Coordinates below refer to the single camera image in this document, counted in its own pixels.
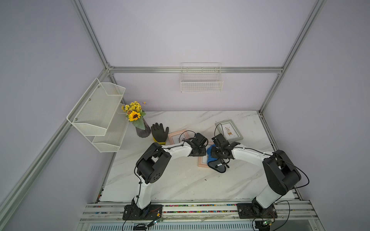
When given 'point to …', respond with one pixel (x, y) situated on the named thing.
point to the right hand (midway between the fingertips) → (214, 155)
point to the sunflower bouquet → (135, 114)
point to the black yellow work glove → (158, 134)
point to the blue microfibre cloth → (215, 164)
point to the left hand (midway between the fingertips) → (201, 153)
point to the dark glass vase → (143, 133)
